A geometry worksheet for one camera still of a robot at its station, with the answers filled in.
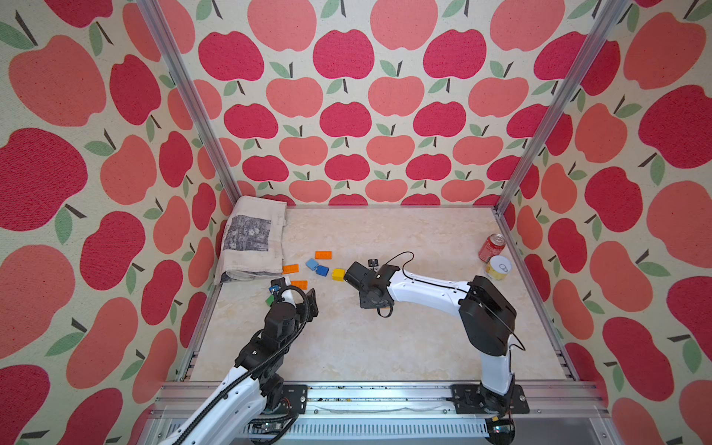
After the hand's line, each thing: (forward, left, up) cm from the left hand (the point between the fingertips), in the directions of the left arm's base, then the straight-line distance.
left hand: (306, 296), depth 81 cm
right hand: (+2, -20, -9) cm, 22 cm away
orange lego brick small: (+11, +4, -11) cm, 16 cm away
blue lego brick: (+17, -2, -12) cm, 21 cm away
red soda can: (+20, -63, -2) cm, 66 cm away
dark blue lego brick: (-4, +6, +12) cm, 14 cm away
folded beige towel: (+25, +24, -6) cm, 35 cm away
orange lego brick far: (+23, -2, -11) cm, 26 cm away
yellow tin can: (+15, -65, -6) cm, 67 cm away
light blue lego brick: (+20, +2, -12) cm, 24 cm away
